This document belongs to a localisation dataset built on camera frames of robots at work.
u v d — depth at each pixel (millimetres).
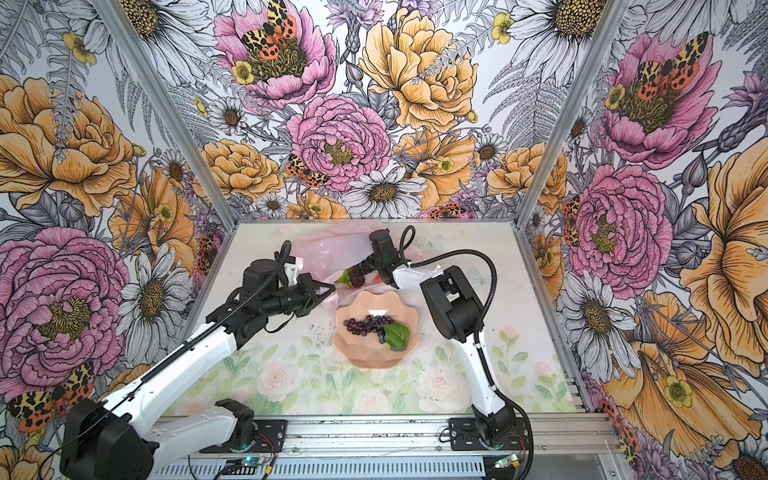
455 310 596
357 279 1001
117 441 380
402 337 849
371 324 894
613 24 727
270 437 739
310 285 699
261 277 586
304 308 699
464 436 734
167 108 878
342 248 911
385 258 836
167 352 914
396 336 844
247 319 571
